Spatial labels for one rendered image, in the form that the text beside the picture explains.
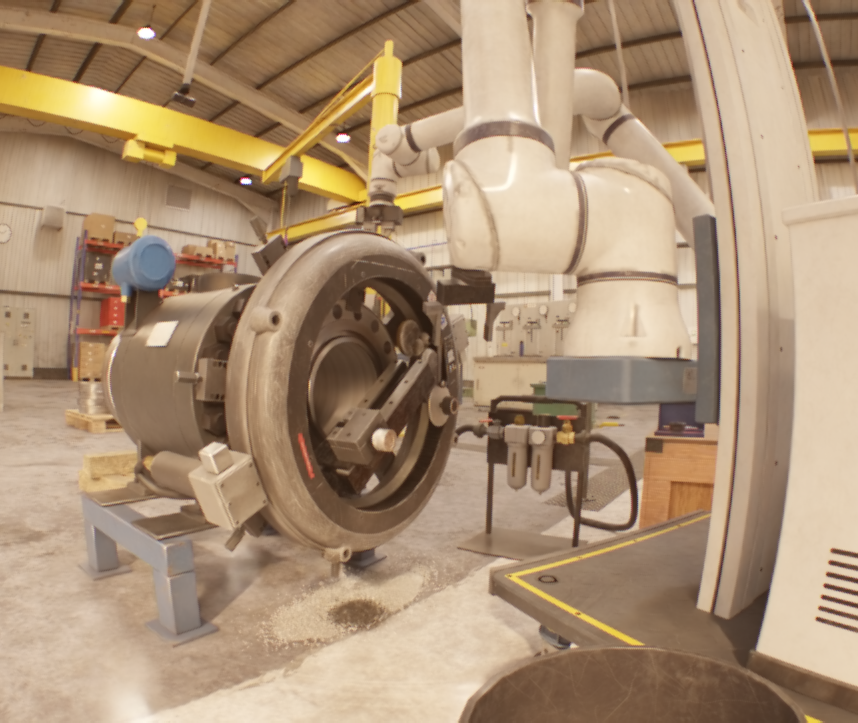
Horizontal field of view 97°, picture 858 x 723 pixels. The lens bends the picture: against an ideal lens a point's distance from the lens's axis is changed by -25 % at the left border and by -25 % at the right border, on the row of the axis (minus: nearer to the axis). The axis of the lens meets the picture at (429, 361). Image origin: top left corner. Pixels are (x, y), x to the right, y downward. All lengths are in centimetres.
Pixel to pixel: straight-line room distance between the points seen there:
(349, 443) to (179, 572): 54
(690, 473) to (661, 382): 93
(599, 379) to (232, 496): 62
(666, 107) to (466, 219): 1277
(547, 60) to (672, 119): 1210
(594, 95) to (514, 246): 73
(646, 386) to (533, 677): 37
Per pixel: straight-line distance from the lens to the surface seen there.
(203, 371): 97
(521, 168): 68
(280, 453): 93
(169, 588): 127
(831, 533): 57
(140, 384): 148
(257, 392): 91
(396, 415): 115
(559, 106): 104
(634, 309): 68
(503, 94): 77
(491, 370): 785
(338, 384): 142
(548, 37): 107
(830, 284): 56
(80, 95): 1283
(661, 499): 161
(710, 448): 158
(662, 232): 72
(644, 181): 73
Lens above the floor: 66
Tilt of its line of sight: 1 degrees up
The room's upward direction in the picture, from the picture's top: 1 degrees clockwise
